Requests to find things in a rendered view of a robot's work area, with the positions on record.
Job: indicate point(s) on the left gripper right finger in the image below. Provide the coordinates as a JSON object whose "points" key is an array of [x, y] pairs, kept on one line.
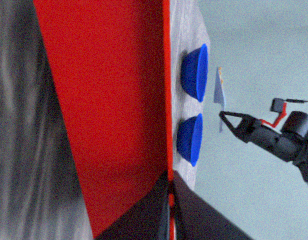
{"points": [[196, 219]]}

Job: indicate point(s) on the red divided box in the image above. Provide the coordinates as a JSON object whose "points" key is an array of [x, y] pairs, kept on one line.
{"points": [[113, 81]]}

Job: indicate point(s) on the light blue plastic scoop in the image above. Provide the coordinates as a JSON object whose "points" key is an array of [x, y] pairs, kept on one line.
{"points": [[219, 97]]}

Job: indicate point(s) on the blue bowl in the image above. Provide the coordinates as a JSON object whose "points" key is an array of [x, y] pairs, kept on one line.
{"points": [[189, 138], [194, 72]]}

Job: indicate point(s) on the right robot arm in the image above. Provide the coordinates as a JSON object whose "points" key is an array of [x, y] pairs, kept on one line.
{"points": [[296, 129]]}

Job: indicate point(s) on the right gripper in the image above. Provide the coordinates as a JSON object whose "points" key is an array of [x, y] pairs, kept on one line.
{"points": [[258, 134]]}

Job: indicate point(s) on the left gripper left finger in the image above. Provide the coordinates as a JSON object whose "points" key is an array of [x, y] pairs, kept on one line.
{"points": [[147, 219]]}

